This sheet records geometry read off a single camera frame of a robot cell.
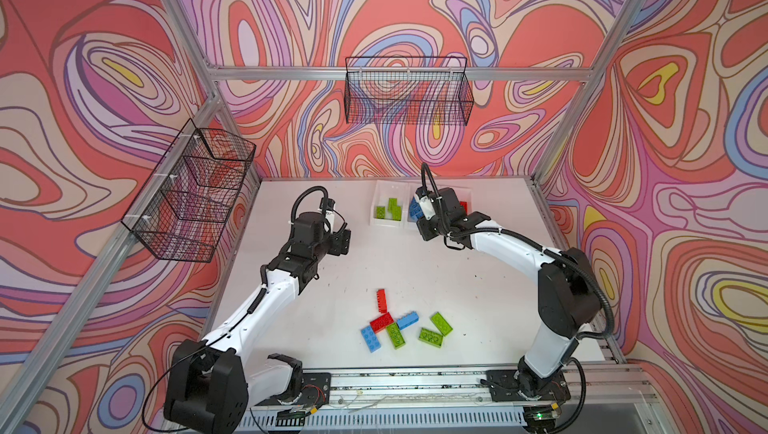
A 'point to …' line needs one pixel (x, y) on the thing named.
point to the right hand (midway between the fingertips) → (427, 227)
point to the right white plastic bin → (465, 193)
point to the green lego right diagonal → (443, 326)
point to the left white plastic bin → (385, 189)
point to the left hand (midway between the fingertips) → (339, 225)
